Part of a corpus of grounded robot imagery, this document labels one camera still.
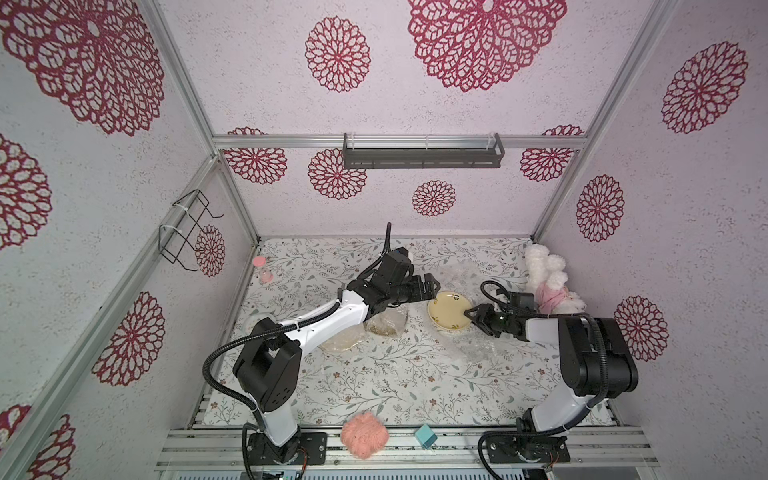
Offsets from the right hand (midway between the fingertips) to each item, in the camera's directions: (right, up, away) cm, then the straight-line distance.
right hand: (468, 311), depth 97 cm
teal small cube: (-17, -28, -22) cm, 39 cm away
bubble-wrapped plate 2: (-26, -3, -5) cm, 27 cm away
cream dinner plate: (-7, 0, 0) cm, 7 cm away
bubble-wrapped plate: (-38, -7, -8) cm, 40 cm away
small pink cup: (-69, +11, +10) cm, 71 cm away
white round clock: (-69, -2, -2) cm, 69 cm away
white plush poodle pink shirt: (+23, +11, -4) cm, 26 cm away
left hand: (-15, +8, -13) cm, 22 cm away
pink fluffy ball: (-32, -26, -25) cm, 48 cm away
